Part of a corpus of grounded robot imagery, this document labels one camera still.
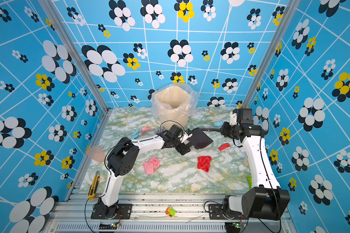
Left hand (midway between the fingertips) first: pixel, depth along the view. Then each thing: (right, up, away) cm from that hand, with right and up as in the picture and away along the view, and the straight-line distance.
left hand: (187, 144), depth 96 cm
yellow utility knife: (-54, -21, -16) cm, 60 cm away
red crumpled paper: (+10, -10, -8) cm, 16 cm away
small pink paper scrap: (-30, +10, +9) cm, 33 cm away
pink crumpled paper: (-21, -11, -8) cm, 25 cm away
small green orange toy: (-9, -30, -24) cm, 40 cm away
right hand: (+19, +11, -17) cm, 28 cm away
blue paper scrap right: (+25, +14, +13) cm, 31 cm away
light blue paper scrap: (-38, +6, +8) cm, 39 cm away
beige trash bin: (-10, +26, -6) cm, 29 cm away
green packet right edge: (+36, -18, -13) cm, 43 cm away
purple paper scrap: (-20, +9, +11) cm, 25 cm away
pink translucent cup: (-58, -5, -6) cm, 59 cm away
